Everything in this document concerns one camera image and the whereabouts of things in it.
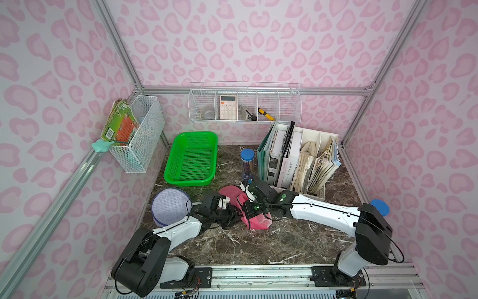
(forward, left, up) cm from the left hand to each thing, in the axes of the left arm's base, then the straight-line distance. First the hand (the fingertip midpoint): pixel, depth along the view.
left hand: (245, 212), depth 82 cm
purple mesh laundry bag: (+3, +34, +1) cm, 34 cm away
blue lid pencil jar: (+23, -1, +11) cm, 25 cm away
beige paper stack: (+25, -30, +10) cm, 40 cm away
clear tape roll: (+44, +19, +19) cm, 52 cm away
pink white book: (+17, -20, +6) cm, 27 cm away
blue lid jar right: (-3, -53, +12) cm, 54 cm away
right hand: (0, +2, +4) cm, 4 cm away
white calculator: (+46, +9, +22) cm, 52 cm away
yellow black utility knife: (+45, -12, +17) cm, 50 cm away
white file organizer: (+14, -34, +17) cm, 41 cm away
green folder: (+16, -8, +23) cm, 29 cm away
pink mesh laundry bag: (+8, +4, 0) cm, 9 cm away
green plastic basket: (+38, +32, -9) cm, 50 cm away
